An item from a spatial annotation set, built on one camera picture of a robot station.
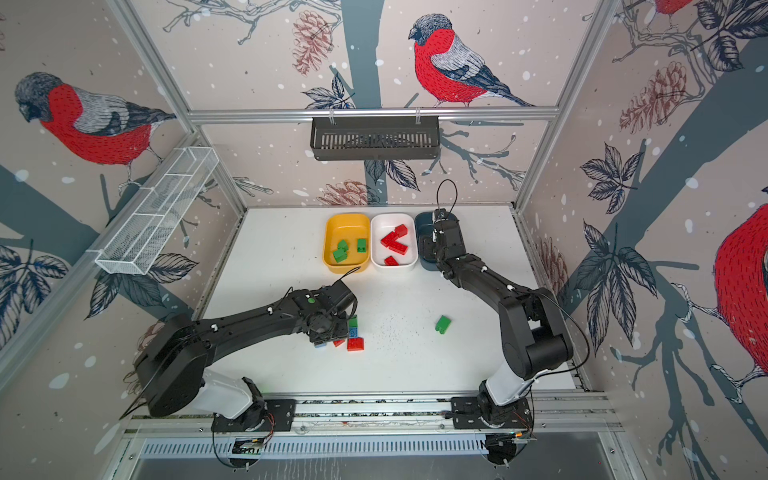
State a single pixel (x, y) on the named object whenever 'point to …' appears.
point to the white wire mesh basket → (148, 227)
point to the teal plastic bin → (424, 229)
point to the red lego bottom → (355, 344)
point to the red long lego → (389, 240)
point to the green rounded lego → (341, 254)
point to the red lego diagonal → (338, 342)
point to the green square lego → (361, 245)
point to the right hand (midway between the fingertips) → (434, 239)
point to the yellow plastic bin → (350, 227)
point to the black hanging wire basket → (375, 138)
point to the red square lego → (401, 230)
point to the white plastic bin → (381, 224)
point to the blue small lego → (353, 332)
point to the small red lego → (390, 261)
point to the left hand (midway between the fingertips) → (344, 335)
